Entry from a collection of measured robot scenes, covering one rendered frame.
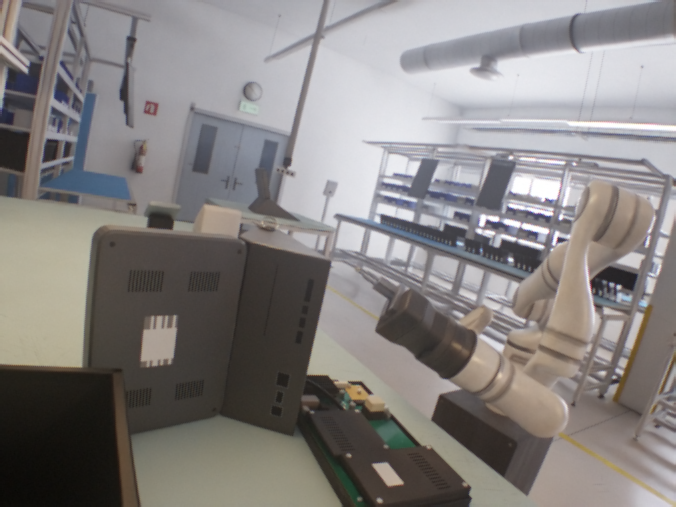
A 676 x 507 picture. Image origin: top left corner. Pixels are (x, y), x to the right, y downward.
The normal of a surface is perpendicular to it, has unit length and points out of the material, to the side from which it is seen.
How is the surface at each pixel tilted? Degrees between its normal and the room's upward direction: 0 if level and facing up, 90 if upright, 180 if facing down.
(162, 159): 90
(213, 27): 90
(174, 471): 0
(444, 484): 0
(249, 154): 90
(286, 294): 90
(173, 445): 0
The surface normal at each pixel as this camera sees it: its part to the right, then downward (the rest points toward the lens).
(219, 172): 0.51, 0.26
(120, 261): 0.72, 0.28
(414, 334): -0.29, 0.69
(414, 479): 0.22, -0.96
